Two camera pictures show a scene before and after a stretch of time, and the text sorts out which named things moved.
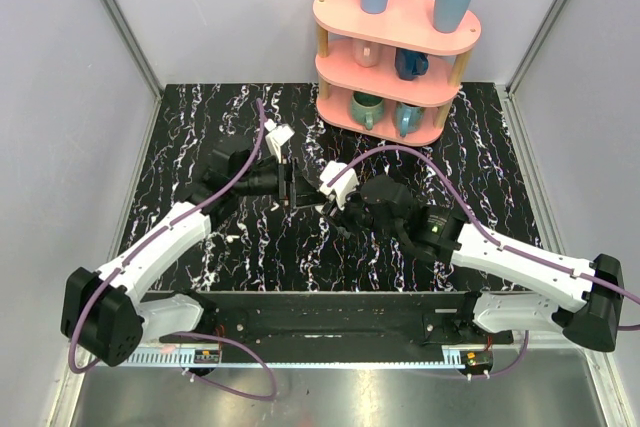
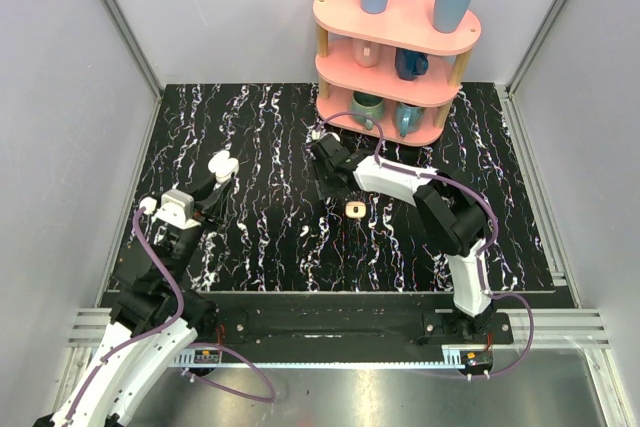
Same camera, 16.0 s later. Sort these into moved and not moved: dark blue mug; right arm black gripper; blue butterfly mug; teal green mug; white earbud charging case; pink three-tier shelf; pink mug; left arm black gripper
Moved: right arm black gripper; white earbud charging case; left arm black gripper
Not moved: teal green mug; blue butterfly mug; dark blue mug; pink mug; pink three-tier shelf
